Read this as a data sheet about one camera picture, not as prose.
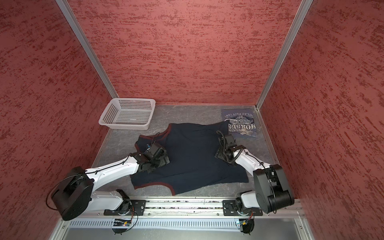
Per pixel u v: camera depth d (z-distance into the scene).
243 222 0.71
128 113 1.14
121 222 0.73
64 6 0.71
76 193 0.42
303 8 0.71
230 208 0.74
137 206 0.75
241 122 1.07
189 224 0.77
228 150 0.68
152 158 0.67
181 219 0.71
